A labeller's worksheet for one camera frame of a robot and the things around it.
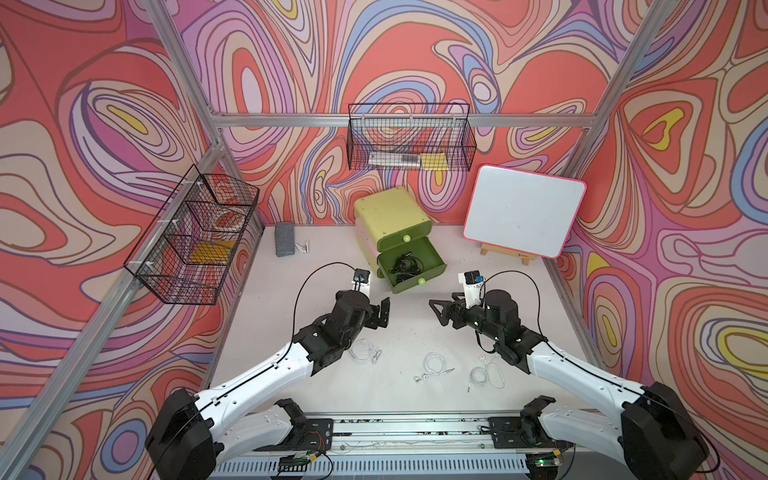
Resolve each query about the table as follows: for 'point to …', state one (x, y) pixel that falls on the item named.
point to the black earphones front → (406, 266)
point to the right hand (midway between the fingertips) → (443, 305)
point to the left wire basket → (197, 239)
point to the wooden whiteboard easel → (526, 258)
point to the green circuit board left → (294, 463)
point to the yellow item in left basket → (212, 251)
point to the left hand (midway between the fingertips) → (377, 296)
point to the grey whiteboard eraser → (284, 238)
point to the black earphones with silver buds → (404, 271)
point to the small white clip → (305, 248)
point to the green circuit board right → (541, 459)
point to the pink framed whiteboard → (525, 211)
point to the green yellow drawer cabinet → (392, 230)
